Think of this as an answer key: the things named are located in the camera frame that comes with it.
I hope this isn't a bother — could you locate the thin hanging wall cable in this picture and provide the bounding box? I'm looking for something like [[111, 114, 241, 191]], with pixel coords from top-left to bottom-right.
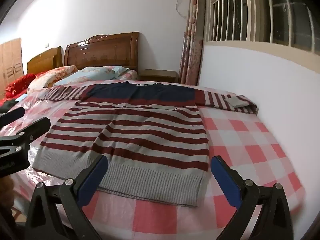
[[175, 0, 192, 19]]

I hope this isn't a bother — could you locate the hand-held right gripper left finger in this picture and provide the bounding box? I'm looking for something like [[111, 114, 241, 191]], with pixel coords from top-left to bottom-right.
[[25, 154, 109, 240]]

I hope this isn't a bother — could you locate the large carved wooden headboard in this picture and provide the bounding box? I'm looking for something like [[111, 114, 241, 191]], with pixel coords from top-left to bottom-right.
[[64, 32, 140, 74]]

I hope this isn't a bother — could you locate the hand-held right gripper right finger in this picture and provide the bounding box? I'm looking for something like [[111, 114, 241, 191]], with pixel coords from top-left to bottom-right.
[[210, 155, 298, 240]]

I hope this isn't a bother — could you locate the window with white grille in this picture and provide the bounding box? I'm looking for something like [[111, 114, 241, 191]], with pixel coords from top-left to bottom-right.
[[204, 0, 320, 63]]

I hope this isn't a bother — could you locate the dark cloth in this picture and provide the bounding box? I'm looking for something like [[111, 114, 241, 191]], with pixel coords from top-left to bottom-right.
[[0, 99, 17, 114]]

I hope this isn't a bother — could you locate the wooden nightstand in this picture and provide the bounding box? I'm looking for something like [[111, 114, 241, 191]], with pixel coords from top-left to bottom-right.
[[139, 69, 179, 83]]

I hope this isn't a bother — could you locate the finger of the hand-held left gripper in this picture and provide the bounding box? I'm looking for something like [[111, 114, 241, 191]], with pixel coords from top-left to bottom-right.
[[0, 117, 51, 155], [0, 107, 25, 128]]

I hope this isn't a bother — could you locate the light blue floral pillow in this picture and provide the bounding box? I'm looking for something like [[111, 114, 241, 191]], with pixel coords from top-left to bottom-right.
[[54, 65, 130, 87]]

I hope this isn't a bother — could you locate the orange floral pillow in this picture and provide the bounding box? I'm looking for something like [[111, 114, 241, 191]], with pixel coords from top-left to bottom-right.
[[27, 65, 78, 92]]

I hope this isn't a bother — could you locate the red grey striped sweater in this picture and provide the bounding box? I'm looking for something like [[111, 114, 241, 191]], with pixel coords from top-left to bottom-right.
[[32, 81, 259, 208]]

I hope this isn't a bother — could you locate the pink checkered bed cover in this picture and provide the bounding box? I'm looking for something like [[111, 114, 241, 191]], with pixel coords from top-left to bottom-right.
[[0, 79, 307, 240]]

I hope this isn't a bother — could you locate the red blanket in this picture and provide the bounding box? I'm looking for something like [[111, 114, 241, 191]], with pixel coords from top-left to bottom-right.
[[0, 71, 49, 105]]

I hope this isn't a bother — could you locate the plain wooden headboard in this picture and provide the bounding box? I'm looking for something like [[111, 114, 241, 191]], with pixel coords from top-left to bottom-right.
[[27, 46, 64, 74]]

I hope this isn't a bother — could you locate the pink floral curtain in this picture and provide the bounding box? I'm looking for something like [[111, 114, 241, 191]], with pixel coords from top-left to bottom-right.
[[179, 0, 207, 85]]

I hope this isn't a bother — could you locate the wooden wardrobe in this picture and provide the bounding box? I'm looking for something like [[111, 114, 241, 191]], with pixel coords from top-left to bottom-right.
[[0, 38, 24, 99]]

